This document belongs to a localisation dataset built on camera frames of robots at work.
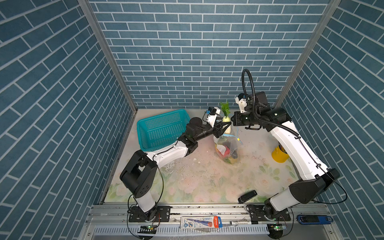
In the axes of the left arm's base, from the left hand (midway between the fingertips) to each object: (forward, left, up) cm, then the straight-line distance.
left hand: (228, 122), depth 74 cm
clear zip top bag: (-6, -3, -9) cm, 11 cm away
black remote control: (-28, -10, -27) cm, 40 cm away
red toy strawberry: (-8, -1, -15) cm, 17 cm away
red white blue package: (-38, +14, -29) cm, 50 cm away
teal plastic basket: (+19, +41, -31) cm, 55 cm away
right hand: (+3, -1, +2) cm, 3 cm away
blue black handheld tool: (-38, -42, -29) cm, 64 cm away
